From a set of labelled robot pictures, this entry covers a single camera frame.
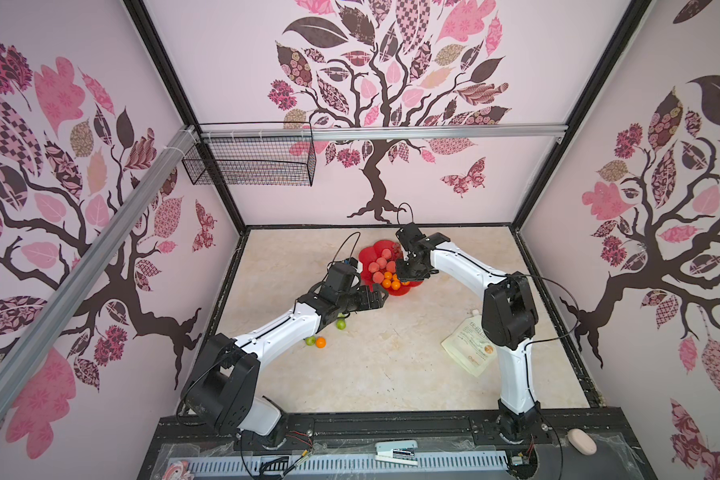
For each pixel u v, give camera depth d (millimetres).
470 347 874
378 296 759
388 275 1027
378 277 1015
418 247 711
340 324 912
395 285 1001
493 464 697
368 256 1078
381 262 1039
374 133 928
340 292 661
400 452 697
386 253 1067
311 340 876
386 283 1004
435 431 749
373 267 1035
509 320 541
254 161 1219
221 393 421
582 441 706
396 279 850
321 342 878
